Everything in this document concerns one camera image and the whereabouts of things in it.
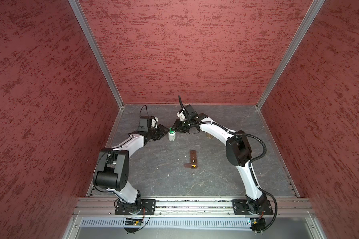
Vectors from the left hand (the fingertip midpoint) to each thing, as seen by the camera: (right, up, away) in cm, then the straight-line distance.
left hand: (169, 133), depth 91 cm
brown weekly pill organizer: (+15, -19, -3) cm, 24 cm away
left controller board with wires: (-17, -43, -19) cm, 50 cm away
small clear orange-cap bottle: (+21, +1, -23) cm, 31 cm away
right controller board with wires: (+46, -44, -20) cm, 67 cm away
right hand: (+2, +1, +1) cm, 2 cm away
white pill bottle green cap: (+1, -2, +2) cm, 3 cm away
